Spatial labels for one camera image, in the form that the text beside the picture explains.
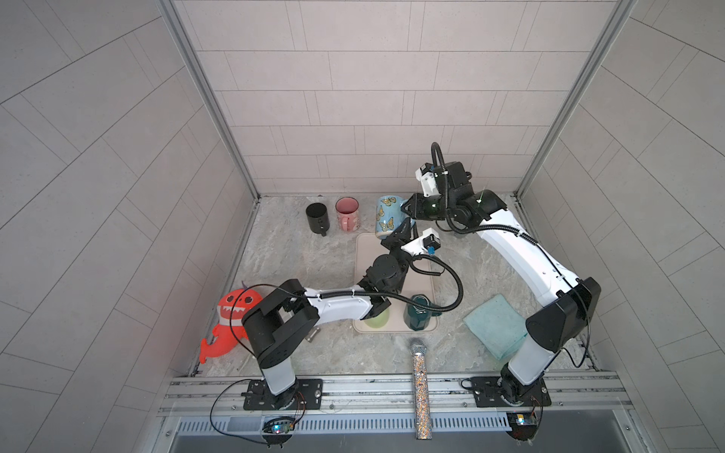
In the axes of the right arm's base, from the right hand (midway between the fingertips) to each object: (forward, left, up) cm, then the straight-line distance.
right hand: (402, 207), depth 77 cm
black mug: (+15, +28, -18) cm, 36 cm away
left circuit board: (-44, +33, -24) cm, 60 cm away
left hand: (-4, -2, +1) cm, 4 cm away
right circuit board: (-47, -25, -30) cm, 61 cm away
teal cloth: (-23, -27, -28) cm, 46 cm away
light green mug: (-21, +8, -25) cm, 34 cm away
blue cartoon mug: (-3, +4, 0) cm, 5 cm away
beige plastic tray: (-8, -5, -30) cm, 32 cm away
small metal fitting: (-24, +27, -26) cm, 44 cm away
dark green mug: (-23, -3, -21) cm, 31 cm away
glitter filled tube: (-46, 0, -24) cm, 52 cm away
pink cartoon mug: (+14, +17, -17) cm, 28 cm away
